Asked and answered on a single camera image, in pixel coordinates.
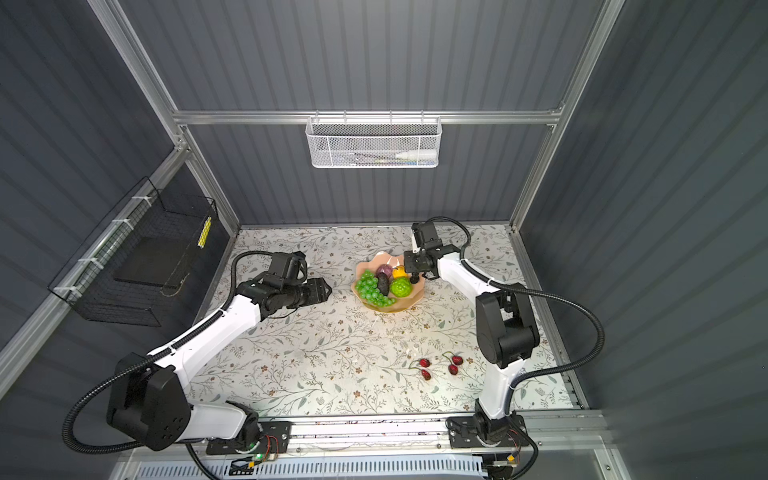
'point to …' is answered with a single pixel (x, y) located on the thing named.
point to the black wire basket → (129, 267)
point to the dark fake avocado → (383, 281)
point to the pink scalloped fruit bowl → (401, 303)
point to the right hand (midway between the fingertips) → (415, 261)
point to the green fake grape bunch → (367, 287)
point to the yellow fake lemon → (400, 272)
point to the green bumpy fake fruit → (400, 286)
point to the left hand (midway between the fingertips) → (323, 291)
